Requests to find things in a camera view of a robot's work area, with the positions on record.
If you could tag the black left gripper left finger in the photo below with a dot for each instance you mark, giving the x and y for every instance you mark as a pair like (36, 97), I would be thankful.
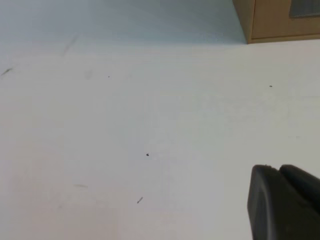
(276, 210)

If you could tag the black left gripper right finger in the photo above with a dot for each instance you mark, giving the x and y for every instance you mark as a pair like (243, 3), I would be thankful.
(306, 184)

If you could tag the lower brown cardboard shoebox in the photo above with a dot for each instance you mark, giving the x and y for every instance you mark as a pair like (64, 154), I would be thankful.
(265, 21)

